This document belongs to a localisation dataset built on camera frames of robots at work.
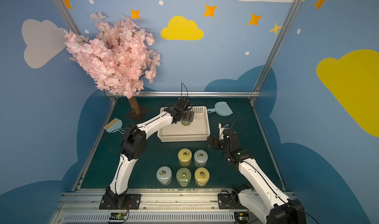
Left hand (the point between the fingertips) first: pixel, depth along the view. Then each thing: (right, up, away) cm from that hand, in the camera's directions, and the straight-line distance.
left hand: (186, 111), depth 100 cm
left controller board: (-33, -52, -28) cm, 68 cm away
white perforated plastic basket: (+9, -13, +2) cm, 16 cm away
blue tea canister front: (-10, -33, -25) cm, 43 cm away
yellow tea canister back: (0, -26, -18) cm, 31 cm away
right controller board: (+29, -54, -27) cm, 67 cm away
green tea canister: (-1, -8, +5) cm, 10 cm away
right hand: (+19, -14, -16) cm, 28 cm away
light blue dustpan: (+28, +3, +16) cm, 32 cm away
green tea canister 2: (0, -33, -25) cm, 42 cm away
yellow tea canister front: (+9, -34, -25) cm, 43 cm away
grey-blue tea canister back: (+9, -26, -18) cm, 33 cm away
